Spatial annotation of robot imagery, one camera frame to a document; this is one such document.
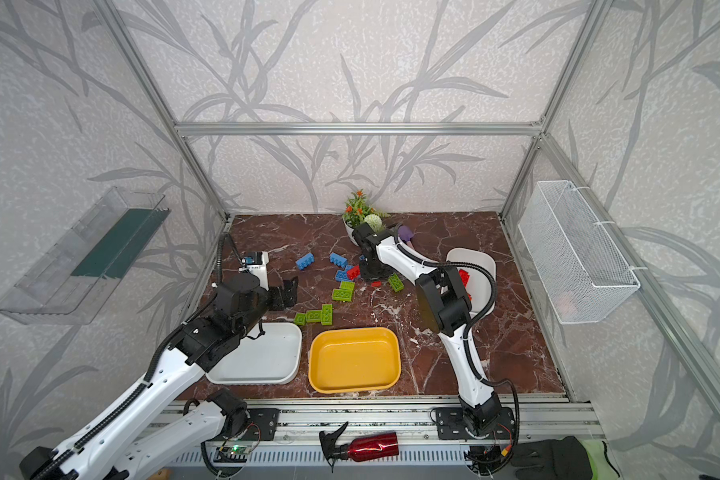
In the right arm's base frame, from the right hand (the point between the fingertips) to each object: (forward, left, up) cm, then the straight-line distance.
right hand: (373, 269), depth 100 cm
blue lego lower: (-2, +11, -1) cm, 11 cm away
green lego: (-4, -8, -2) cm, 9 cm away
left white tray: (-29, +28, -1) cm, 40 cm away
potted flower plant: (+15, +5, +13) cm, 20 cm away
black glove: (-51, -45, -3) cm, 69 cm away
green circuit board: (-50, +32, -3) cm, 59 cm away
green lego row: (-16, +15, -2) cm, 22 cm away
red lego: (-1, +6, 0) cm, 6 cm away
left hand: (-14, +21, +21) cm, 33 cm away
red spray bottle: (-50, +1, +2) cm, 50 cm away
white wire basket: (-22, -45, +31) cm, 59 cm away
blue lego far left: (+5, +24, -2) cm, 25 cm away
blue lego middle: (+5, +12, -2) cm, 13 cm away
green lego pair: (-8, +9, -2) cm, 12 cm away
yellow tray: (-29, +6, -2) cm, 29 cm away
